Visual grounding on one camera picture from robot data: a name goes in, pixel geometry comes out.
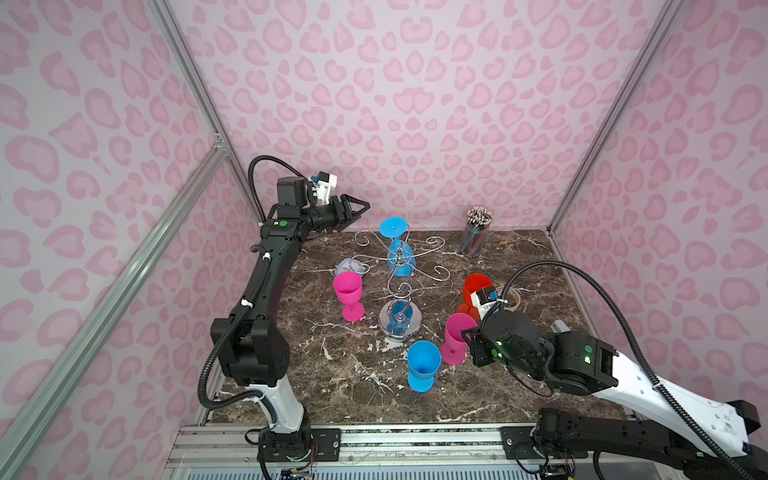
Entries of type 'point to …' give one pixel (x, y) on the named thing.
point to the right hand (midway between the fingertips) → (463, 336)
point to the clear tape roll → (513, 298)
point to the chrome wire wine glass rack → (400, 318)
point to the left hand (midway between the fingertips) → (366, 205)
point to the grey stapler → (560, 326)
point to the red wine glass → (472, 284)
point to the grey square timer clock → (349, 265)
